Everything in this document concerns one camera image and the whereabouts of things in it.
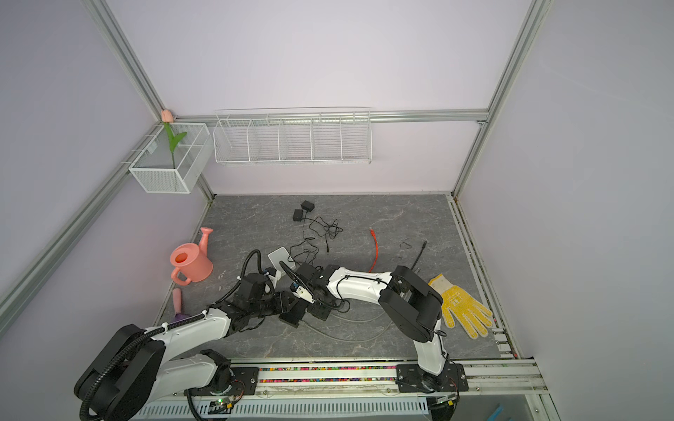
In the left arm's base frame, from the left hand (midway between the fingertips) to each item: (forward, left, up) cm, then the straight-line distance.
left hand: (295, 303), depth 87 cm
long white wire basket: (+55, 0, +28) cm, 61 cm away
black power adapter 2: (+45, -3, -1) cm, 45 cm away
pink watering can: (+13, +34, +9) cm, 37 cm away
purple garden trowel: (+3, +40, 0) cm, 40 cm away
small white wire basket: (+33, +41, +32) cm, 62 cm away
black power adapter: (+39, +1, -1) cm, 40 cm away
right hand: (-2, -9, -2) cm, 9 cm away
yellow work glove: (-8, -59, -1) cm, 59 cm away
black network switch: (-3, +1, -2) cm, 4 cm away
